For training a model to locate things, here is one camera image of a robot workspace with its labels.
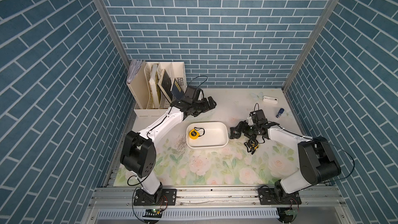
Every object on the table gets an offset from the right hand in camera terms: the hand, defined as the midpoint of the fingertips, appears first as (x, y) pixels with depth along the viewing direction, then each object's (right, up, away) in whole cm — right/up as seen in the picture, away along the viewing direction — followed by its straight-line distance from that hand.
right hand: (239, 131), depth 93 cm
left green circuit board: (-45, -35, -21) cm, 60 cm away
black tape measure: (+6, -8, -4) cm, 11 cm away
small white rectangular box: (+27, +19, +19) cm, 38 cm away
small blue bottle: (+28, +12, +6) cm, 31 cm away
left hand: (-15, +15, -8) cm, 23 cm away
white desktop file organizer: (-51, +27, -2) cm, 58 cm away
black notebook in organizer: (-47, +29, +6) cm, 56 cm away
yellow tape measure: (-27, -2, +1) cm, 27 cm away
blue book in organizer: (-38, +25, +3) cm, 46 cm away
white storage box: (-19, -3, +4) cm, 20 cm away
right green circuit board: (+19, -33, -23) cm, 44 cm away
